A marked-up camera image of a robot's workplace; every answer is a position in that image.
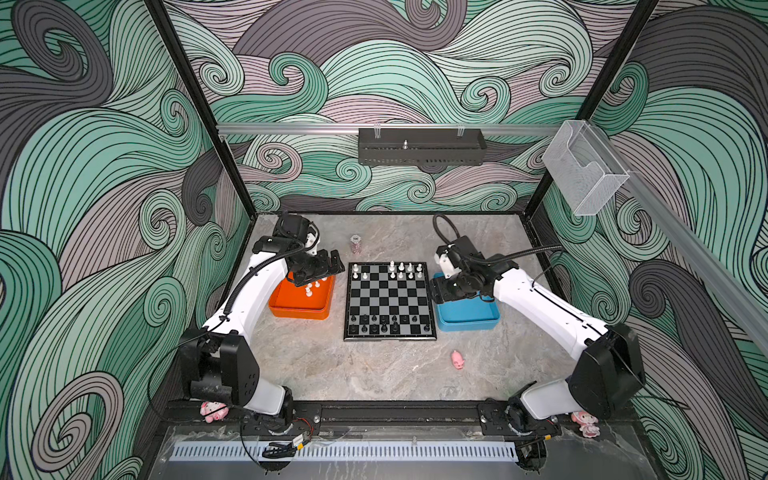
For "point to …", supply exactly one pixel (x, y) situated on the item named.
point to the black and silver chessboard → (388, 301)
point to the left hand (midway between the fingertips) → (331, 268)
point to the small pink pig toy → (457, 359)
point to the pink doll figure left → (217, 411)
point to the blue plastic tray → (473, 313)
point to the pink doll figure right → (589, 427)
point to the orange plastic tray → (312, 300)
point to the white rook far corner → (355, 269)
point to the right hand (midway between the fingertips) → (443, 290)
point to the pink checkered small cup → (356, 244)
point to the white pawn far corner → (355, 276)
